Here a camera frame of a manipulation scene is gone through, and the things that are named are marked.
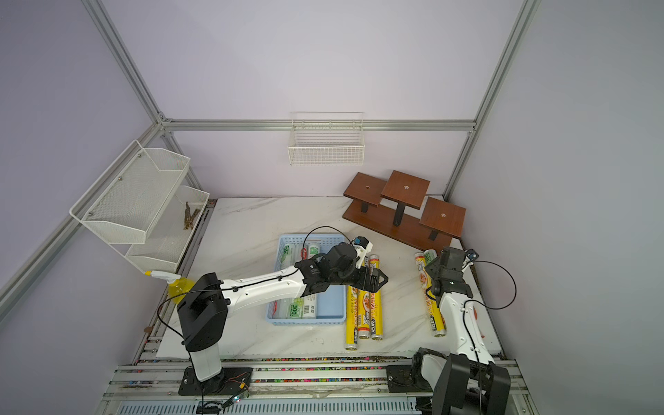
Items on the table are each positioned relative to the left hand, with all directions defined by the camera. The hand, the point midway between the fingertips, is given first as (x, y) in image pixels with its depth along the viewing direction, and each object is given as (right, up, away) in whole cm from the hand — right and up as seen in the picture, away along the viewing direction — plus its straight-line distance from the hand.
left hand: (375, 278), depth 78 cm
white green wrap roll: (-30, -11, +7) cm, 33 cm away
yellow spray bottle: (-64, -3, +3) cm, 64 cm away
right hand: (+23, 0, +7) cm, 25 cm away
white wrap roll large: (+24, +5, +19) cm, 31 cm away
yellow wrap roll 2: (-3, -12, +5) cm, 13 cm away
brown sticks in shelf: (-68, +19, +17) cm, 73 cm away
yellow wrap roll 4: (+20, -14, +4) cm, 25 cm away
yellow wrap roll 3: (+1, -11, +6) cm, 12 cm away
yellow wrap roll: (-7, -14, +3) cm, 16 cm away
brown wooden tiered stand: (+12, +24, +23) cm, 35 cm away
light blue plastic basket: (-16, -12, +9) cm, 22 cm away
